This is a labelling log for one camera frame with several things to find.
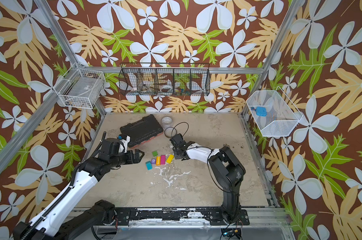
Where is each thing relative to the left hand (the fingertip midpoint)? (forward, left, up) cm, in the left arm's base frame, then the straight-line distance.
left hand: (137, 152), depth 78 cm
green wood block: (+10, -6, -19) cm, 22 cm away
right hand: (+9, -22, -16) cm, 29 cm away
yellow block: (+5, -17, -17) cm, 24 cm away
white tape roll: (+44, -13, +8) cm, 47 cm away
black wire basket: (+48, -13, +13) cm, 51 cm away
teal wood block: (+1, -3, -18) cm, 19 cm away
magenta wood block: (+5, -12, -19) cm, 23 cm away
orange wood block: (+4, -9, -17) cm, 20 cm away
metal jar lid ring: (+28, -15, -19) cm, 37 cm away
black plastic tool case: (+23, +4, -13) cm, 27 cm away
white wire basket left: (+34, +36, +16) cm, 52 cm away
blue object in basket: (+23, -70, +8) cm, 74 cm away
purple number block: (+3, -6, -17) cm, 19 cm away
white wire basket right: (+16, -77, +13) cm, 80 cm away
